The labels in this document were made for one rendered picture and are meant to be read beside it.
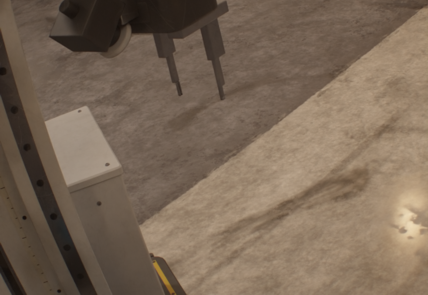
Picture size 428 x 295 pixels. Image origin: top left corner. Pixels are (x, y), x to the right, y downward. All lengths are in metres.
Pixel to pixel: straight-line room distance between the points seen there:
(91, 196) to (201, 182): 1.59
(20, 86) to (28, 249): 0.30
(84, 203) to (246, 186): 1.52
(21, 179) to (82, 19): 0.66
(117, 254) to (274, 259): 1.04
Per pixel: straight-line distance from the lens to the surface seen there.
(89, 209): 1.22
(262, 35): 4.24
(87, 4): 0.36
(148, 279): 1.33
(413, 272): 2.08
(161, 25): 0.38
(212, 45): 0.42
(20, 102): 0.96
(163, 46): 0.45
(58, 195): 1.02
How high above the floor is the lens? 1.37
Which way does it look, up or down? 25 degrees down
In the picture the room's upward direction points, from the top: 14 degrees counter-clockwise
